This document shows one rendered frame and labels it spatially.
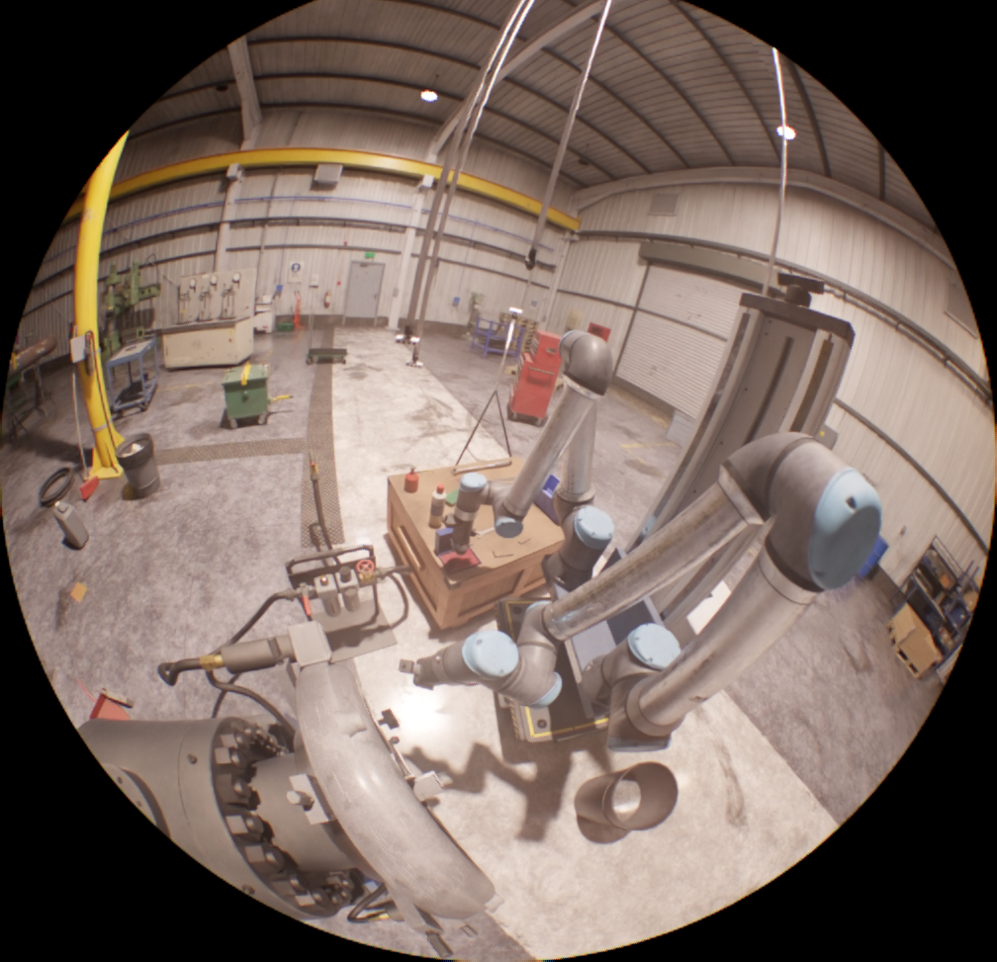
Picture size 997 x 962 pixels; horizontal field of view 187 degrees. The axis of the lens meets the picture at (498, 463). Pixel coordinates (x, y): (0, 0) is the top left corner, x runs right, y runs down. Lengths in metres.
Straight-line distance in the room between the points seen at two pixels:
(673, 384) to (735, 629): 8.81
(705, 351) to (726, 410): 8.00
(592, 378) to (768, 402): 0.47
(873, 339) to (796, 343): 7.88
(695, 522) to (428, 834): 0.62
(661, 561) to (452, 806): 1.32
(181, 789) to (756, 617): 0.96
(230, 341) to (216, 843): 5.95
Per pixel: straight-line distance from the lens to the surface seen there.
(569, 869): 1.73
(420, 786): 1.00
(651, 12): 8.02
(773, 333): 0.91
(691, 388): 8.86
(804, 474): 0.39
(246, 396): 3.49
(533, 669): 0.61
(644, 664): 0.80
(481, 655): 0.53
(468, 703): 1.57
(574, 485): 1.09
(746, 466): 0.46
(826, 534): 0.35
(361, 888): 1.36
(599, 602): 0.56
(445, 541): 1.38
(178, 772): 0.80
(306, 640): 0.79
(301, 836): 0.81
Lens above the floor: 1.51
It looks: 30 degrees down
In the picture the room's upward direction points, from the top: 15 degrees clockwise
